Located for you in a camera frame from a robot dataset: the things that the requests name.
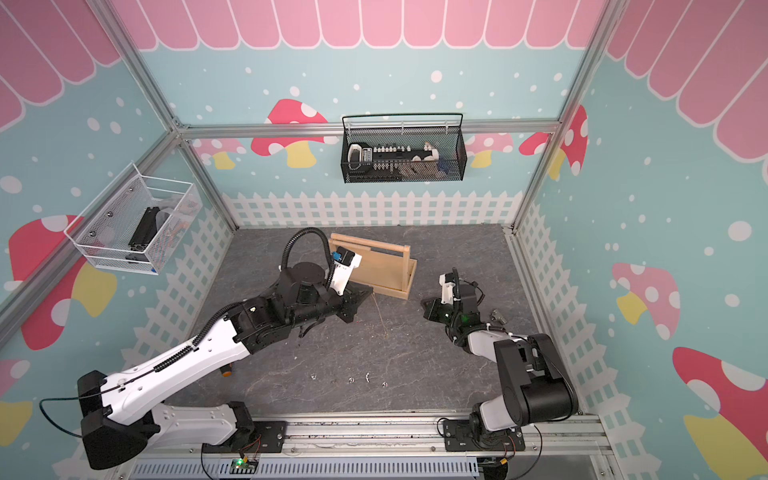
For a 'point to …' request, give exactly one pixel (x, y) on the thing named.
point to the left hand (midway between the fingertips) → (369, 294)
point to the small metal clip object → (497, 317)
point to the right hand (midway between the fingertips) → (421, 300)
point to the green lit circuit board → (243, 466)
